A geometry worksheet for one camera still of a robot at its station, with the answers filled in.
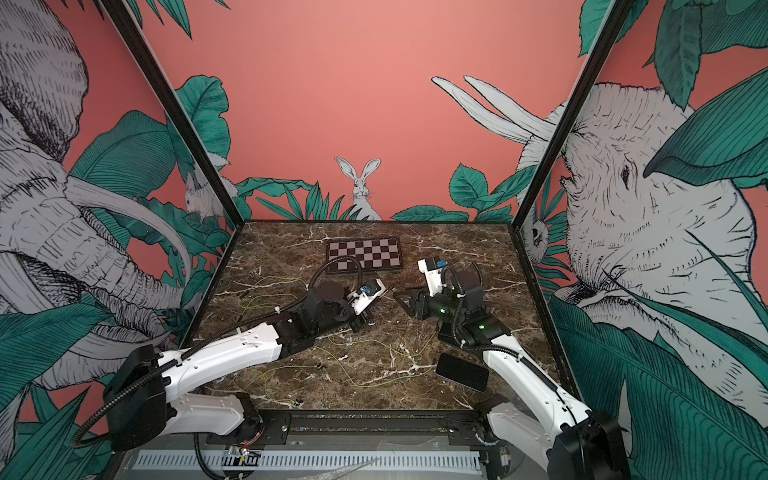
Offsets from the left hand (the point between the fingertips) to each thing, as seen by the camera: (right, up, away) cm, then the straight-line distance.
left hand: (379, 293), depth 76 cm
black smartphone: (+7, -1, -2) cm, 8 cm away
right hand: (+5, +1, -2) cm, 6 cm away
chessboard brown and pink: (-3, +10, +31) cm, 33 cm away
